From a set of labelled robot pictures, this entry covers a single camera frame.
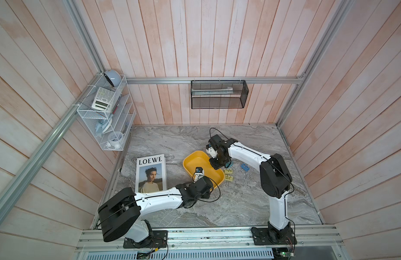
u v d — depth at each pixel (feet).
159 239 2.40
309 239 2.44
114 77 2.69
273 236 2.13
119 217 1.38
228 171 2.99
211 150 2.90
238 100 3.43
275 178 1.70
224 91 2.89
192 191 2.08
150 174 2.97
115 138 3.01
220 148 2.31
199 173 2.49
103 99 2.49
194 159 3.21
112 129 2.55
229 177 3.01
